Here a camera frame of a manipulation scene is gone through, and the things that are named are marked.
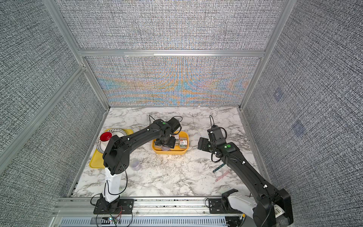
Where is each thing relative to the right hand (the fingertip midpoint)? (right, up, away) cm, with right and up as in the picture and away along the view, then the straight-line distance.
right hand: (204, 140), depth 82 cm
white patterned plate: (-67, -6, +12) cm, 69 cm away
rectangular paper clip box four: (-12, -3, +11) cm, 16 cm away
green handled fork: (+10, -18, +5) cm, 21 cm away
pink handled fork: (+10, -22, +2) cm, 24 cm away
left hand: (-20, -4, +8) cm, 22 cm away
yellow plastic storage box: (-27, -8, +10) cm, 30 cm away
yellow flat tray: (-68, -15, +10) cm, 71 cm away
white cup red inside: (-64, 0, +11) cm, 65 cm away
